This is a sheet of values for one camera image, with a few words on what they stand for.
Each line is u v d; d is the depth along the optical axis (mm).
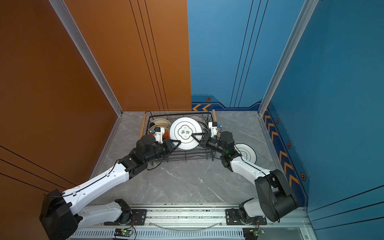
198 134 770
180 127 767
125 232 706
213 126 755
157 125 947
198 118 973
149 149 587
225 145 647
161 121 973
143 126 870
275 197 425
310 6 691
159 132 699
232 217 726
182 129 768
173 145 713
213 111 940
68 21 735
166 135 722
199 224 733
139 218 739
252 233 704
